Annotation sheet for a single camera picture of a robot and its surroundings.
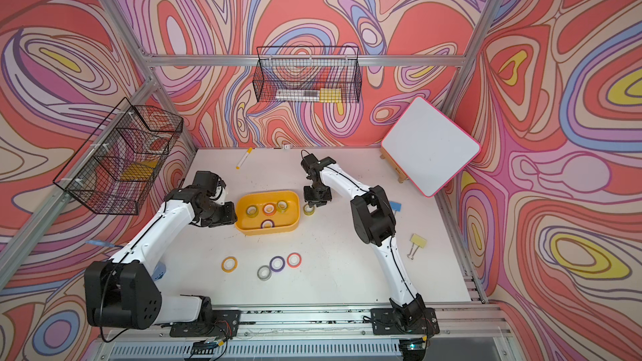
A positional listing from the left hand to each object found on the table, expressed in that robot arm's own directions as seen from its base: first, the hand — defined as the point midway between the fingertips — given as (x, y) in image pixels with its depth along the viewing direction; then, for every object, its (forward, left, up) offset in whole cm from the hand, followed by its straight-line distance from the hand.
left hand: (234, 218), depth 85 cm
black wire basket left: (+7, +33, +19) cm, 39 cm away
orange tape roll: (-12, +2, -11) cm, 16 cm away
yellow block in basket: (+4, +23, +21) cm, 31 cm away
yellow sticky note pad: (-3, -66, -10) cm, 67 cm away
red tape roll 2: (-10, -20, -11) cm, 25 cm away
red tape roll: (+10, -9, -9) cm, 16 cm away
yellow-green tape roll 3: (+9, -25, -10) cm, 28 cm away
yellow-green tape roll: (+9, -3, -9) cm, 13 cm away
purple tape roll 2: (-11, -15, -11) cm, 22 cm away
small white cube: (+44, -13, -8) cm, 46 cm away
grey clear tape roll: (-15, -11, -11) cm, 21 cm away
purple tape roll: (+2, -12, -9) cm, 15 cm away
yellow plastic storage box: (+3, -16, -9) cm, 19 cm away
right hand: (+9, -28, -9) cm, 30 cm away
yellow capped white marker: (+42, +6, -9) cm, 44 cm away
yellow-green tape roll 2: (+10, -14, -8) cm, 19 cm away
